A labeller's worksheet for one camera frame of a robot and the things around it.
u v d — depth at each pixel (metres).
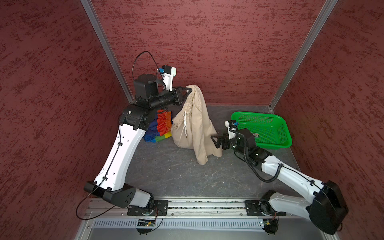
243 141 0.56
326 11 0.72
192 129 0.71
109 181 0.38
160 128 1.01
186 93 0.59
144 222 0.73
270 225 0.70
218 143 0.70
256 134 1.03
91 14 0.73
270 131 1.04
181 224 0.77
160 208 0.74
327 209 0.40
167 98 0.51
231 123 0.68
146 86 0.41
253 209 0.74
